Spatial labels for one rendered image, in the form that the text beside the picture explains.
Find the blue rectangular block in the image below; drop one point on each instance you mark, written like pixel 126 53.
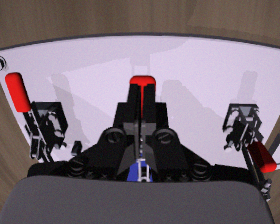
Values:
pixel 132 176

